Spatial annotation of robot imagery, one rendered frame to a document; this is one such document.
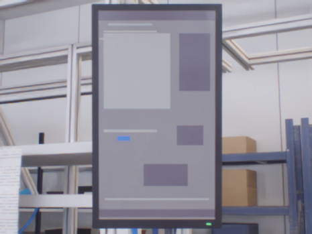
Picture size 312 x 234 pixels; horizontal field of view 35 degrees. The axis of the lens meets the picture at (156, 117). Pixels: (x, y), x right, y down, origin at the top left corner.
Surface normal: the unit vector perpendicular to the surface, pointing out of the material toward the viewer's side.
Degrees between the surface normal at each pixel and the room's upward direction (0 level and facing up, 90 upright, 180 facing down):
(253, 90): 90
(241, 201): 90
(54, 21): 90
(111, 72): 101
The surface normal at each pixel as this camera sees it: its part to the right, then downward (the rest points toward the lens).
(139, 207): 0.00, 0.02
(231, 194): -0.43, -0.15
